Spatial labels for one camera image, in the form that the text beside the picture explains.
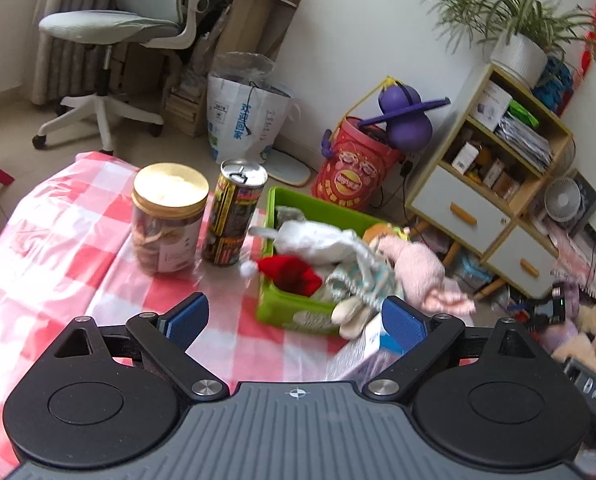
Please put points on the blue white milk carton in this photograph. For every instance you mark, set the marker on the blue white milk carton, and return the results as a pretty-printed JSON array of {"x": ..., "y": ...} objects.
[{"x": 358, "y": 360}]

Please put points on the grey curtain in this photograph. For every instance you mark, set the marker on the grey curtain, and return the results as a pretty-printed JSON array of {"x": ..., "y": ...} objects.
[{"x": 60, "y": 75}]

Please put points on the stack of papers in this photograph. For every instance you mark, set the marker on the stack of papers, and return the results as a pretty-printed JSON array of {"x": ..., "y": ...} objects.
[{"x": 525, "y": 140}]

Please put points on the cream bunny plush toy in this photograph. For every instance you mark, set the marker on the cream bunny plush toy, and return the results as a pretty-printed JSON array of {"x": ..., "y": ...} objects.
[{"x": 363, "y": 280}]

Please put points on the black power plug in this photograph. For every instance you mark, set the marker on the black power plug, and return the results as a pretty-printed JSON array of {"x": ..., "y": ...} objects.
[{"x": 406, "y": 168}]

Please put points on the red bucket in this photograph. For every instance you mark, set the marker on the red bucket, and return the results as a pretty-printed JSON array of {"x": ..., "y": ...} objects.
[{"x": 353, "y": 175}]

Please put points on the small white fan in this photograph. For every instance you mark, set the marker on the small white fan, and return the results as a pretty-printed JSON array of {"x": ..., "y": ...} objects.
[{"x": 560, "y": 200}]

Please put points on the red santa hat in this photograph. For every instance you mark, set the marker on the red santa hat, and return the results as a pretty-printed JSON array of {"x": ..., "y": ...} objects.
[{"x": 293, "y": 272}]

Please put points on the potted green plant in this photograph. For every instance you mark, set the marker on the potted green plant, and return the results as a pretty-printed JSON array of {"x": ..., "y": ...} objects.
[{"x": 518, "y": 55}]

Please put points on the black device with green light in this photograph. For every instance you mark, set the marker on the black device with green light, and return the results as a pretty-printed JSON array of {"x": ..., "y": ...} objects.
[{"x": 545, "y": 310}]

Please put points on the black drink can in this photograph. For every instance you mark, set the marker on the black drink can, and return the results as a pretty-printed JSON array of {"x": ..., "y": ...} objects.
[{"x": 230, "y": 215}]

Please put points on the wooden shelf cabinet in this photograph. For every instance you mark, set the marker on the wooden shelf cabinet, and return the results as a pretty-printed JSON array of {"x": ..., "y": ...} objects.
[{"x": 438, "y": 195}]

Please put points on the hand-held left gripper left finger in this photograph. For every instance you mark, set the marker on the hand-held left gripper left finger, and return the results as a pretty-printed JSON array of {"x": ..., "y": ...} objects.
[{"x": 187, "y": 317}]

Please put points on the green plastic box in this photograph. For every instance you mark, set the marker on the green plastic box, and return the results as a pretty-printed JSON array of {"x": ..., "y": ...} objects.
[{"x": 278, "y": 305}]

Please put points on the dark picture frame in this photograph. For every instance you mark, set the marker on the dark picture frame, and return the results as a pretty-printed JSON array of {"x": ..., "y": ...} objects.
[{"x": 590, "y": 195}]

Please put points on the white bathroom scale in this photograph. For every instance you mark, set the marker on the white bathroom scale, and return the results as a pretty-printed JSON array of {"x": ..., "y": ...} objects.
[{"x": 288, "y": 165}]

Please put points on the beige fleece clothing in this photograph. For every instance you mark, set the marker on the beige fleece clothing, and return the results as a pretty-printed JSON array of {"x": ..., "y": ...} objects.
[{"x": 583, "y": 345}]

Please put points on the large white cardboard box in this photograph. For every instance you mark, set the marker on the large white cardboard box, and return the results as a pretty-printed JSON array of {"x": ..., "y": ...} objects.
[{"x": 493, "y": 105}]

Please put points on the pink plush toy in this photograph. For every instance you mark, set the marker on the pink plush toy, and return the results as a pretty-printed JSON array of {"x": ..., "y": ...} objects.
[{"x": 418, "y": 265}]

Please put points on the pink blanket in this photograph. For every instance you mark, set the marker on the pink blanket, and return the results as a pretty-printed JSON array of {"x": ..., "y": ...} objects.
[{"x": 573, "y": 260}]

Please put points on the gold lid cookie jar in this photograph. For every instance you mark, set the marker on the gold lid cookie jar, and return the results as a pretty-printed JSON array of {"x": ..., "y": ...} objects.
[{"x": 167, "y": 220}]

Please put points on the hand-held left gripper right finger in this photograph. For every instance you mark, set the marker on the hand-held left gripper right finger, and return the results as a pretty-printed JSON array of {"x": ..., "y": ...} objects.
[{"x": 405, "y": 322}]

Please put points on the green packet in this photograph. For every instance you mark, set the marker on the green packet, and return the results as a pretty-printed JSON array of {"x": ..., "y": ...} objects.
[{"x": 523, "y": 112}]

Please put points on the purple jumping ball toy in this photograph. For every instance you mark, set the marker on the purple jumping ball toy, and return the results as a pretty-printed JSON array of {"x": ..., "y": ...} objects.
[{"x": 408, "y": 127}]

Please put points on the red white checkered tablecloth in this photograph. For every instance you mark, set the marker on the red white checkered tablecloth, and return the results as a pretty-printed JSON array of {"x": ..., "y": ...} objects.
[{"x": 67, "y": 240}]

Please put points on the white paper bag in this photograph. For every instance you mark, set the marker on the white paper bag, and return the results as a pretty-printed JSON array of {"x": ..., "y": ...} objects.
[{"x": 237, "y": 120}]

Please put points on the white grey office chair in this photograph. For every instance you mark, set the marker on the white grey office chair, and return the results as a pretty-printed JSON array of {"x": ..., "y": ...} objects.
[{"x": 112, "y": 22}]

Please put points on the small white box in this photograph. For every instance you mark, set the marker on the small white box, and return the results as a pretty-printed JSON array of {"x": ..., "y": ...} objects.
[{"x": 465, "y": 157}]

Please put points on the clear plastic container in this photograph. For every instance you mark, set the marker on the clear plastic container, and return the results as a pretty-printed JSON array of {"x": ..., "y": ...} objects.
[{"x": 470, "y": 272}]

